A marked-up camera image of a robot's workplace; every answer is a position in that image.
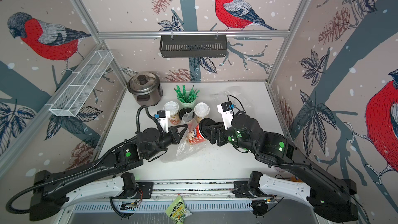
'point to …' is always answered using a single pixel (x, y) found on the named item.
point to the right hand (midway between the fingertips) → (208, 125)
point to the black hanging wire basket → (194, 46)
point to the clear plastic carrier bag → (185, 151)
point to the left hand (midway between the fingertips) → (191, 125)
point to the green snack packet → (176, 209)
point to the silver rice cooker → (146, 88)
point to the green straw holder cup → (191, 104)
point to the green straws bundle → (183, 97)
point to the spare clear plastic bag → (236, 96)
